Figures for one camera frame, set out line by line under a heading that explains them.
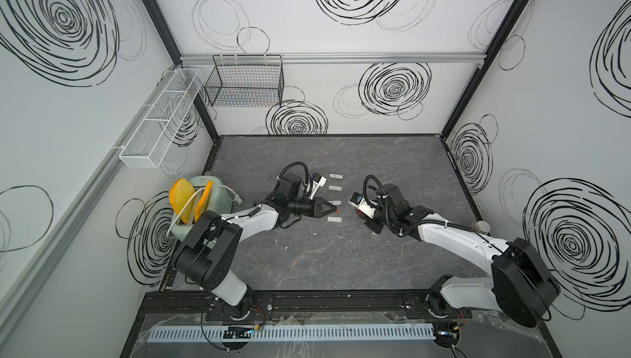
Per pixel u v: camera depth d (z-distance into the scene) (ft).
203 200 2.37
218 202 2.72
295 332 2.53
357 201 2.42
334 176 3.45
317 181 2.60
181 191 2.47
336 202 3.18
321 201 2.53
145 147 2.33
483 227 2.64
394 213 2.15
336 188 3.35
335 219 3.01
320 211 2.51
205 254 1.45
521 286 1.36
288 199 2.31
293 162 2.34
